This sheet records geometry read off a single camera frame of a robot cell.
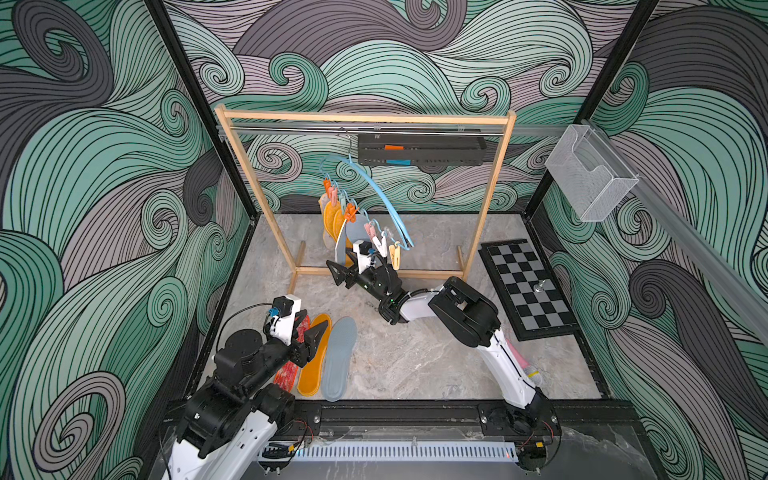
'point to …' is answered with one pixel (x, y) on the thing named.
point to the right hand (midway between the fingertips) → (339, 254)
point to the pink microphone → (531, 373)
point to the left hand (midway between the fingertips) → (315, 315)
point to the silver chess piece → (539, 287)
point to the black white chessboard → (531, 300)
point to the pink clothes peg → (370, 230)
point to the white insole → (340, 263)
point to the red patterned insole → (286, 378)
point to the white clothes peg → (382, 248)
